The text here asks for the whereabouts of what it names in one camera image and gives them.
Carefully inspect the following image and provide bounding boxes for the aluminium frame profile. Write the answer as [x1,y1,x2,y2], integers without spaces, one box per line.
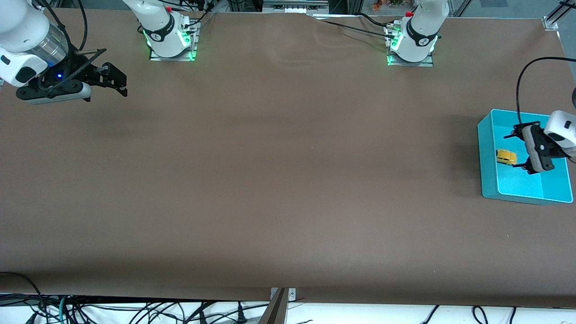
[547,0,576,27]

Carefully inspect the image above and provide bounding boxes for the black base connector cables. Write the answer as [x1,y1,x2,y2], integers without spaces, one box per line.
[182,0,217,34]

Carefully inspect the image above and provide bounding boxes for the grey camera stand pole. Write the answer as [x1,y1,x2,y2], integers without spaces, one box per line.
[258,288,289,324]

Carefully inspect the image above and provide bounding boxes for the teal plastic bin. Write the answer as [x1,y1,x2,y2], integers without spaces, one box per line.
[477,109,574,206]

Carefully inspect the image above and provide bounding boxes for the short black table cable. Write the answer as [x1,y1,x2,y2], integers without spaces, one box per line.
[358,12,391,27]

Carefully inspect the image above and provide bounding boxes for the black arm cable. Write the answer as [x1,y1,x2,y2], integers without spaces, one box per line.
[40,0,108,90]
[516,57,576,126]

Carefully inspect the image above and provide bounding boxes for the thick black arched cable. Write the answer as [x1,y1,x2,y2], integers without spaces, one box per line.
[0,271,45,324]

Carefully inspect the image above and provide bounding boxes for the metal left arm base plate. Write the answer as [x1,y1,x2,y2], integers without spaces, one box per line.
[386,23,435,68]

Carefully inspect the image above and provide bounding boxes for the long black table cable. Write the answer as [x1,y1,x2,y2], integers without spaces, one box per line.
[310,16,399,41]

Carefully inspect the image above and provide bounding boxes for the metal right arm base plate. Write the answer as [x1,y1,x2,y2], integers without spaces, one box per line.
[148,20,199,62]

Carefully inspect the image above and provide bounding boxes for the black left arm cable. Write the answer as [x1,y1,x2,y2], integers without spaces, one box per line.
[516,57,576,126]

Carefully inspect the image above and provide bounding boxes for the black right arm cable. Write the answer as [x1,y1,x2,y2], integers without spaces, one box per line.
[40,0,108,90]

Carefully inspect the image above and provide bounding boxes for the white power strip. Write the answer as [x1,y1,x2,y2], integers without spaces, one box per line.
[262,0,329,14]

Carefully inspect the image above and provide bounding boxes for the yellow beetle toy car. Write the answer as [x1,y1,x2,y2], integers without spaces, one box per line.
[495,149,518,166]

